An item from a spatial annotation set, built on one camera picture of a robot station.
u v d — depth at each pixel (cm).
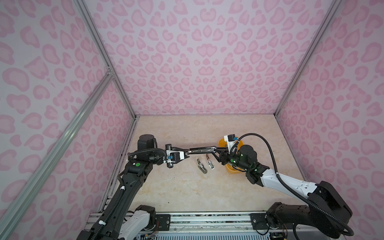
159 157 61
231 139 69
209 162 93
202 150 75
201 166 91
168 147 64
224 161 69
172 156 55
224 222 75
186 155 66
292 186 48
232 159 69
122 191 45
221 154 70
